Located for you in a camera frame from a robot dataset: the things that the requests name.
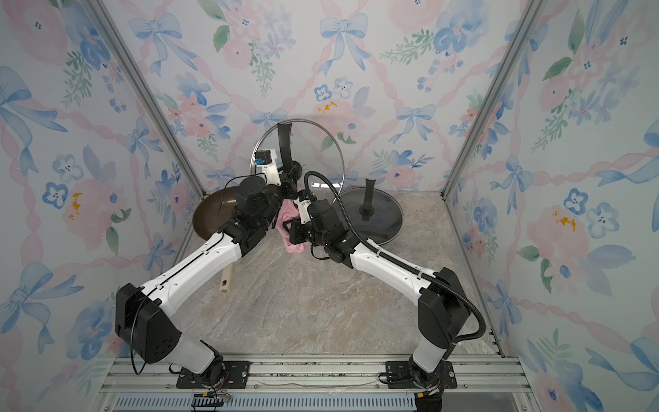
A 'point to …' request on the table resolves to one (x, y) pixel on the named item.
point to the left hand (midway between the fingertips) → (294, 164)
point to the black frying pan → (376, 214)
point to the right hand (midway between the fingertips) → (288, 221)
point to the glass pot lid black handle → (375, 213)
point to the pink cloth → (288, 209)
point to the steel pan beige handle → (212, 213)
